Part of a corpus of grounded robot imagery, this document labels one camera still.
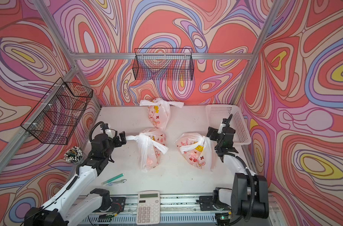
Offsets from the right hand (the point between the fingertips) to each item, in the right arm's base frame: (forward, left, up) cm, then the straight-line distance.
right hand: (216, 131), depth 89 cm
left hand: (-3, +60, +6) cm, 60 cm away
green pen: (-23, +65, -11) cm, 70 cm away
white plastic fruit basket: (+17, -4, -3) cm, 17 cm away
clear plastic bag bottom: (-9, +40, +4) cm, 41 cm away
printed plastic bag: (+17, +37, +4) cm, 41 cm away
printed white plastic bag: (-11, +13, -1) cm, 17 cm away
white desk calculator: (-39, +42, -10) cm, 58 cm away
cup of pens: (-16, +80, +7) cm, 82 cm away
